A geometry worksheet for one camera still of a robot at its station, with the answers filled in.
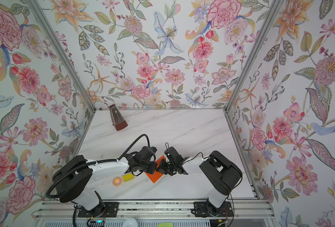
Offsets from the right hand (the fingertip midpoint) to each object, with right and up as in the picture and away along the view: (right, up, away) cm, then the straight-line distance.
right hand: (155, 169), depth 87 cm
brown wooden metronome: (-28, +30, +16) cm, 44 cm away
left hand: (+2, 0, -2) cm, 3 cm away
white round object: (-10, -18, -21) cm, 29 cm away
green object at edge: (+7, -23, -15) cm, 28 cm away
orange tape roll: (-22, -6, -3) cm, 23 cm away
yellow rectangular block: (-16, -3, -4) cm, 16 cm away
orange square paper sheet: (+1, -2, -2) cm, 3 cm away
